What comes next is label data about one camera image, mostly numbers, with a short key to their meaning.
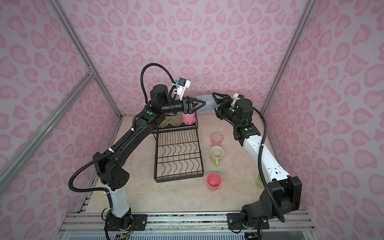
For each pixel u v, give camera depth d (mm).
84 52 840
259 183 802
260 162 443
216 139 1029
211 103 677
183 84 619
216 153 944
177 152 977
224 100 640
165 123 611
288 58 862
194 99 705
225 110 647
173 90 614
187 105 611
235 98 680
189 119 862
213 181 857
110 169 468
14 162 527
